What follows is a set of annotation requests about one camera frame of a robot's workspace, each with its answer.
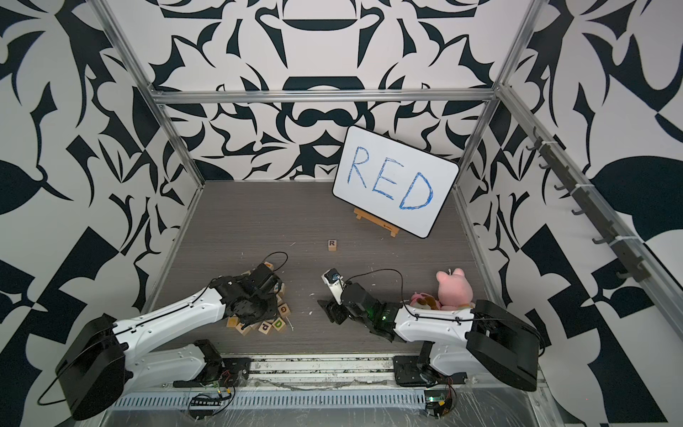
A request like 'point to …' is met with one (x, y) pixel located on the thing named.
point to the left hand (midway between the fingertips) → (274, 307)
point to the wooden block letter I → (243, 331)
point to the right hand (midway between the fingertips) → (326, 291)
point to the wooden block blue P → (265, 326)
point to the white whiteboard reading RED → (400, 184)
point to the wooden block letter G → (284, 310)
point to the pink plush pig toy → (454, 290)
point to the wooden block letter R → (333, 245)
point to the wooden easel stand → (361, 214)
